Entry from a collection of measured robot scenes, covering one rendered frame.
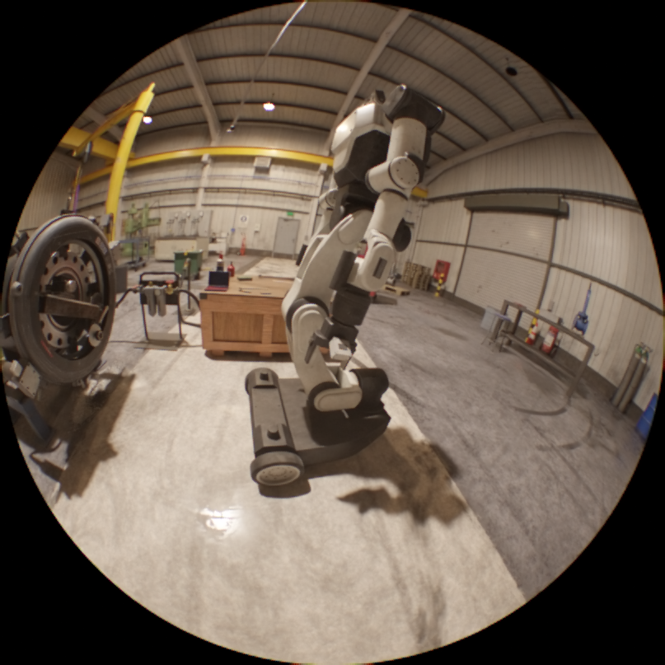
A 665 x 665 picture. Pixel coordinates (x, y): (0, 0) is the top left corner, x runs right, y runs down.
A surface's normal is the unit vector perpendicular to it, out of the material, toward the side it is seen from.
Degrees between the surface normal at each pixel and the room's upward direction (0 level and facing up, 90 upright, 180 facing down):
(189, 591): 0
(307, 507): 0
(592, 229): 90
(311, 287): 90
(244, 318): 90
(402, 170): 90
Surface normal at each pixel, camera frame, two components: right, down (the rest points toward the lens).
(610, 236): -0.96, -0.09
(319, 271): 0.34, 0.41
